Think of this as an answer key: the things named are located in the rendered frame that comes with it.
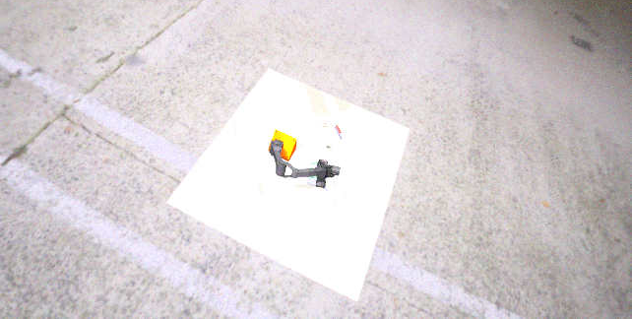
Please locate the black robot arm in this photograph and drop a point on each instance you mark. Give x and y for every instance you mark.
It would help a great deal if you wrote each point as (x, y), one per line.
(321, 171)

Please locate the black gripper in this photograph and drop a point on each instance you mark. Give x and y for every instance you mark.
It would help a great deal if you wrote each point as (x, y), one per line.
(321, 182)

